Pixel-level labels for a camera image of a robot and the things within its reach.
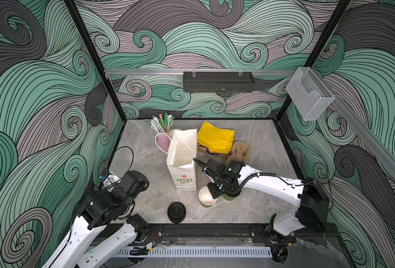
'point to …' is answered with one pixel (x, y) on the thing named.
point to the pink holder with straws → (162, 125)
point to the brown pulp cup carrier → (240, 151)
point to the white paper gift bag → (181, 165)
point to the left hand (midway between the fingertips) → (139, 181)
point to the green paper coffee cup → (227, 197)
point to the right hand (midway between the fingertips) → (212, 194)
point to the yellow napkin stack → (216, 139)
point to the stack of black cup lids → (176, 212)
